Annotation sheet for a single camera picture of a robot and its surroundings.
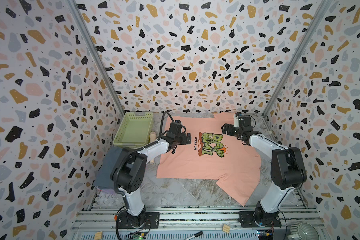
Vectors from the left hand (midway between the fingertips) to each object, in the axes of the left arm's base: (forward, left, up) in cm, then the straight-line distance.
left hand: (185, 134), depth 94 cm
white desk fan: (-50, -56, -11) cm, 76 cm away
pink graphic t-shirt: (-9, -18, -12) cm, 23 cm away
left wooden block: (-50, +40, -10) cm, 65 cm away
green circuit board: (-50, +23, -12) cm, 57 cm away
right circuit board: (-51, -37, -12) cm, 65 cm away
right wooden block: (-49, -19, -11) cm, 53 cm away
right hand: (+6, -26, +3) cm, 27 cm away
